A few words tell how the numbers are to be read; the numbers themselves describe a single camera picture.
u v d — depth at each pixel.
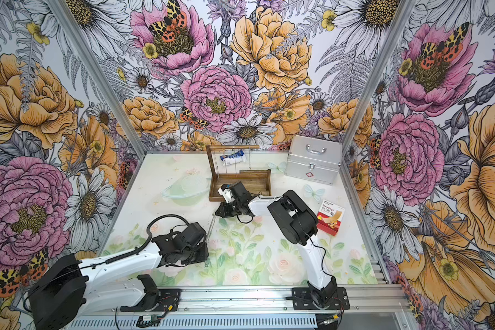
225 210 0.87
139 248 0.55
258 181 1.09
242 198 0.81
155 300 0.68
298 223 0.57
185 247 0.65
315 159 0.99
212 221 0.94
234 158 1.15
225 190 0.92
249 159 1.16
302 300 0.75
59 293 0.41
